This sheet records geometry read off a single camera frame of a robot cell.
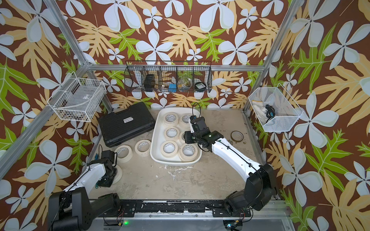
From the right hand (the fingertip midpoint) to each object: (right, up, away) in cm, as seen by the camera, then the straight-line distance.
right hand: (185, 135), depth 83 cm
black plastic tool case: (-39, +8, +21) cm, 46 cm away
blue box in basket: (-9, +31, +12) cm, 34 cm away
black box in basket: (-25, +36, +16) cm, 47 cm away
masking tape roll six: (+2, -13, +12) cm, 18 cm away
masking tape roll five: (-12, +11, +28) cm, 32 cm away
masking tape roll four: (-11, -11, +13) cm, 20 cm away
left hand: (-44, -25, +3) cm, 51 cm away
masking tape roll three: (-39, -23, 0) cm, 46 cm away
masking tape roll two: (-30, -10, +15) cm, 35 cm away
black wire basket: (-12, +39, +15) cm, 44 cm away
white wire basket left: (-61, +21, -3) cm, 64 cm away
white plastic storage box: (-17, 0, +22) cm, 28 cm away
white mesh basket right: (+53, +14, 0) cm, 55 cm away
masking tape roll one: (-40, -13, +8) cm, 42 cm away
